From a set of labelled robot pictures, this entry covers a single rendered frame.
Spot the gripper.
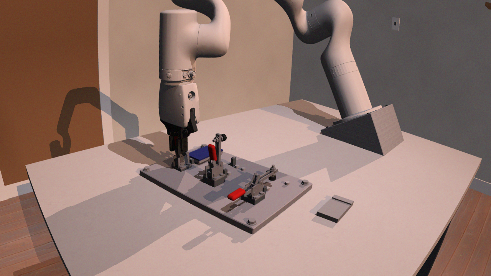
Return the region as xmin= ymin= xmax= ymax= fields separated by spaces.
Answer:
xmin=159 ymin=78 xmax=200 ymax=155

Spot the blue plate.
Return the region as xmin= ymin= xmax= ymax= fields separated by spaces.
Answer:
xmin=189 ymin=146 xmax=210 ymax=163

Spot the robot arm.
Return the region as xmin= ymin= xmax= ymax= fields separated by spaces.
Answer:
xmin=159 ymin=0 xmax=382 ymax=125

